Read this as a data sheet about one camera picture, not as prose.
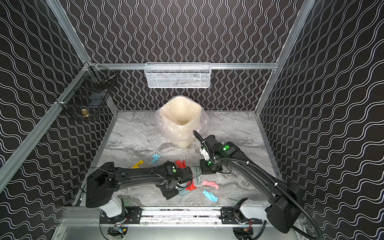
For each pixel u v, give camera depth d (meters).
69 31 0.77
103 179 0.49
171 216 0.76
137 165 0.92
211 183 0.85
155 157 0.95
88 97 0.93
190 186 0.67
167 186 0.66
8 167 0.50
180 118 0.98
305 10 0.70
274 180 0.42
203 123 0.91
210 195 0.80
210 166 0.64
